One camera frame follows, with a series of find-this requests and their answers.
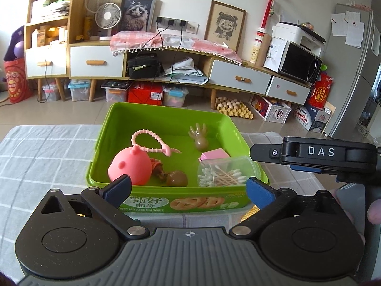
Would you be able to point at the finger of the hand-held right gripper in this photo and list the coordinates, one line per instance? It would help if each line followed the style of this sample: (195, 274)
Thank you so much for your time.
(265, 152)
(306, 169)

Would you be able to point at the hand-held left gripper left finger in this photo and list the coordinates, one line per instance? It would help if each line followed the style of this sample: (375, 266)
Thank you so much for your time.
(117, 189)

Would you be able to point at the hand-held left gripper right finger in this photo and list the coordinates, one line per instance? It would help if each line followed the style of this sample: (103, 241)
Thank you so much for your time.
(260, 192)

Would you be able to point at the pink pig ball toy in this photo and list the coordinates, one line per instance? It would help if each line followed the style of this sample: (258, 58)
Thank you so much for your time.
(128, 166)

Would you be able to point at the toy corn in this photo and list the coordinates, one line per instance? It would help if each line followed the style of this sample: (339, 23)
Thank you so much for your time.
(247, 216)

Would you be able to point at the clear cotton swab jar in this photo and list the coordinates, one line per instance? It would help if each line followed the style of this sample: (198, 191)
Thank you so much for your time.
(220, 177)

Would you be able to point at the red toy figure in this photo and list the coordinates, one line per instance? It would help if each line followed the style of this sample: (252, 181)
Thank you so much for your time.
(156, 166)

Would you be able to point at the small pink box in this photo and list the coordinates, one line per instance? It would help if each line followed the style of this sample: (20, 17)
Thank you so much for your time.
(212, 154)

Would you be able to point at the brown translucent ball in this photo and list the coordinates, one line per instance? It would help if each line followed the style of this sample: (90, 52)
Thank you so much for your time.
(177, 178)

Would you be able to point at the tan sticky hand toy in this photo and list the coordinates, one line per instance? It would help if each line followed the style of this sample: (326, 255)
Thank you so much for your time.
(201, 143)

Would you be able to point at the green plastic box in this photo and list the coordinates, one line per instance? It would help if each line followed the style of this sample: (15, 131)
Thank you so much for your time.
(166, 131)

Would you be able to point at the person's right hand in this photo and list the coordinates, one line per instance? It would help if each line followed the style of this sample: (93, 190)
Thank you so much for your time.
(375, 213)

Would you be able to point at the white printed crate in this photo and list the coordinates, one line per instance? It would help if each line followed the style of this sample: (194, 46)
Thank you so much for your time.
(276, 113)

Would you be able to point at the blue white carton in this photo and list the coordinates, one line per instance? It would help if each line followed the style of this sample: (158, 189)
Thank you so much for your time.
(303, 116)

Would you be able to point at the yellow egg tray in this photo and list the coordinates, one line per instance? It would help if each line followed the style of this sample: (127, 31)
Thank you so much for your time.
(235, 107)

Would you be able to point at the silver refrigerator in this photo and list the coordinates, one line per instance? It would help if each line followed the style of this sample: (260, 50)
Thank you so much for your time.
(351, 95)

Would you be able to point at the white drawer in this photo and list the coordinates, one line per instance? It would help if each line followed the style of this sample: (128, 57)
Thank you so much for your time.
(276, 89)
(56, 56)
(223, 74)
(80, 62)

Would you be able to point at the red gift box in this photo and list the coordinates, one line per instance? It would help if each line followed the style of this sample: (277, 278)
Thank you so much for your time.
(320, 91)

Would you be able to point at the grey checked tablecloth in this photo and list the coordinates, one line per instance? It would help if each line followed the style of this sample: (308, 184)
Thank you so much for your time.
(44, 161)

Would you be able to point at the green toy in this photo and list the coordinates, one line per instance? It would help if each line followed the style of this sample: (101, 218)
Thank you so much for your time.
(323, 68)

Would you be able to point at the black microwave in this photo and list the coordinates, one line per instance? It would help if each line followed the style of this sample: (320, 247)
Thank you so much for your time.
(297, 64)

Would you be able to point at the clear storage box dark lid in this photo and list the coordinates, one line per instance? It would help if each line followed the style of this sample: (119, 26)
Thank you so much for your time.
(114, 93)

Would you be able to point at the red cardboard box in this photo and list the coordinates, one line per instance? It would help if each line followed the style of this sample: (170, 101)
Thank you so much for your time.
(145, 93)

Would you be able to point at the stack of paper cups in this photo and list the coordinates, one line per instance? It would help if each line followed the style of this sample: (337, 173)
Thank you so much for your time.
(256, 50)

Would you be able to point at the wooden TV cabinet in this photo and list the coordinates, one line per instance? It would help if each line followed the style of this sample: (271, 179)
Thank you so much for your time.
(205, 68)

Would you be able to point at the clear storage box blue lid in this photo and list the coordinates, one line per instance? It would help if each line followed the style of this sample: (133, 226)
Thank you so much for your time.
(79, 92)

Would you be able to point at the clear storage box white lid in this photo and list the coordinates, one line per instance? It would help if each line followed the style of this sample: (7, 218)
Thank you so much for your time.
(175, 98)

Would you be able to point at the pile of white papers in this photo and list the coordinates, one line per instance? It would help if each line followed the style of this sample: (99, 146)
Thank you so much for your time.
(184, 70)

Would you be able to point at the small clear storage box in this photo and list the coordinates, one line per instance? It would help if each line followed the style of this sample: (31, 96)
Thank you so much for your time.
(52, 93)

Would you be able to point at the white paper note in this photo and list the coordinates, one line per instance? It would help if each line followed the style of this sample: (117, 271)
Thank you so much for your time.
(338, 23)
(355, 31)

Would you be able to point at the white printer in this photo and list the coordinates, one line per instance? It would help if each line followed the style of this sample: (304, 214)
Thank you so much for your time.
(297, 32)

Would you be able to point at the black bag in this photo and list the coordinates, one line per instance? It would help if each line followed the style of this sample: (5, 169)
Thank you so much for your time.
(143, 65)

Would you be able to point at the framed girl drawing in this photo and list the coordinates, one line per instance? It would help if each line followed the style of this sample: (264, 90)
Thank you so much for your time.
(224, 25)

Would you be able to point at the red printed bucket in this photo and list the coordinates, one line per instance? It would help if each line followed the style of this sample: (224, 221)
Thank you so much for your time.
(15, 83)

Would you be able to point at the pink checked cloth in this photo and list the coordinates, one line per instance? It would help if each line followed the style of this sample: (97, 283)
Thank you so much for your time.
(131, 40)

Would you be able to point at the yellow toy car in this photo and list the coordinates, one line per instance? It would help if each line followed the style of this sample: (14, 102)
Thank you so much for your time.
(80, 37)

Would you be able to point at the black charger plug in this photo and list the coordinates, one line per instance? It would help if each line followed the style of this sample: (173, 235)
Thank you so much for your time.
(171, 23)

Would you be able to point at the yellow can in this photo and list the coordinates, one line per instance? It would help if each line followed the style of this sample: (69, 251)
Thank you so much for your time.
(88, 28)

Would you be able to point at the yellow round container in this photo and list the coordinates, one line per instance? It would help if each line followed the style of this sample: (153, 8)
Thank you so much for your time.
(53, 32)

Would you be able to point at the small cardboard box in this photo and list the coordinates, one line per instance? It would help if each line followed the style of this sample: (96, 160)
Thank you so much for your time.
(39, 38)

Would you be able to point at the purple bag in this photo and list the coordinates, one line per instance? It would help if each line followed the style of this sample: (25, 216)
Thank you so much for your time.
(16, 50)

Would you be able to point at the framed cat picture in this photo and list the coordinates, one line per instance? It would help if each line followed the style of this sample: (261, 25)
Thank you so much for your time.
(137, 15)

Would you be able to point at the white desk fan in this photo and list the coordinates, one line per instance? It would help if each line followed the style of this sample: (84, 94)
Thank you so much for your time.
(107, 13)

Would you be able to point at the wooden shelf cabinet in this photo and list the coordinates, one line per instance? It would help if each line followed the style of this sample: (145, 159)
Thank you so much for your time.
(78, 15)

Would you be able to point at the stack of documents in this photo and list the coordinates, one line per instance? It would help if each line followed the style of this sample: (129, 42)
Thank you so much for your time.
(52, 9)

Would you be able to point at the white wall socket panel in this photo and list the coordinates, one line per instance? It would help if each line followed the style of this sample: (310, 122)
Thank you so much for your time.
(192, 28)

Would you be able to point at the red hanging wall ornament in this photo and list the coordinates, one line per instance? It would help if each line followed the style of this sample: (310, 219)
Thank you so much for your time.
(269, 3)

